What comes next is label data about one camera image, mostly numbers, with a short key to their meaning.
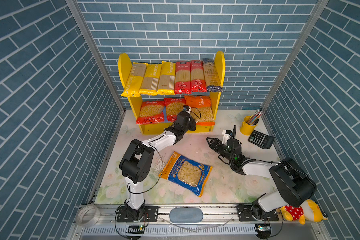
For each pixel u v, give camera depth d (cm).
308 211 69
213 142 81
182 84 73
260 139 102
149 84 74
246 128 100
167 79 77
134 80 76
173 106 97
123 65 69
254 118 99
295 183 45
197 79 75
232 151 68
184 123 73
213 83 74
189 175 84
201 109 96
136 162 50
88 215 74
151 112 94
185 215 71
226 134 82
